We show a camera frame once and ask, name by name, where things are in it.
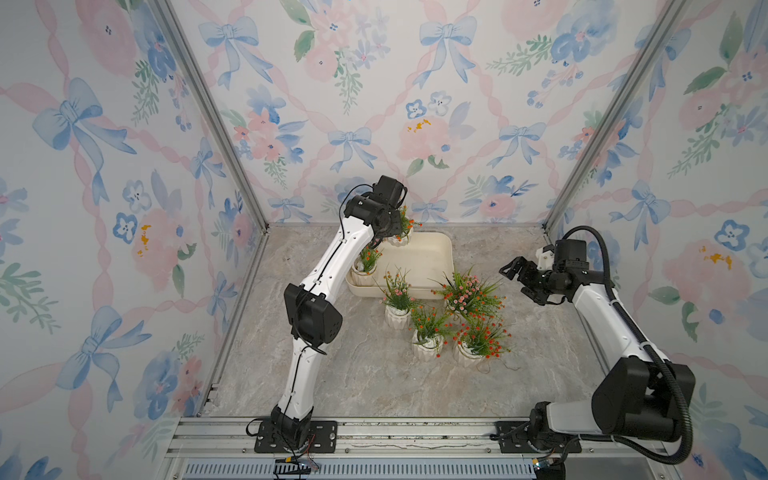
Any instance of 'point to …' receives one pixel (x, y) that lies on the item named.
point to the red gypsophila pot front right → (481, 338)
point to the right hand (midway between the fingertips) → (511, 264)
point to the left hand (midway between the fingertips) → (393, 224)
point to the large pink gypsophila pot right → (465, 294)
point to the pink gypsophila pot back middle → (397, 299)
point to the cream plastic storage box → (427, 260)
